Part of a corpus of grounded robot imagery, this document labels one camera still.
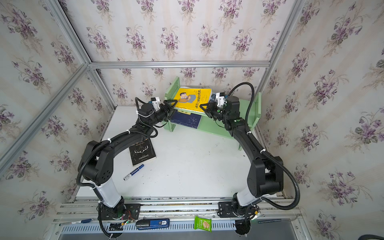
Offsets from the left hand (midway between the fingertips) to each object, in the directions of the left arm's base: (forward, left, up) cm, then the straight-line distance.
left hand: (177, 102), depth 82 cm
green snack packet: (-53, -14, -28) cm, 62 cm away
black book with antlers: (-16, +23, -29) cm, 40 cm away
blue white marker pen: (-28, +25, -29) cm, 48 cm away
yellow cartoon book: (+3, -8, +1) cm, 9 cm away
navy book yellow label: (0, -5, -14) cm, 15 cm away
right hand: (-5, -12, +1) cm, 13 cm away
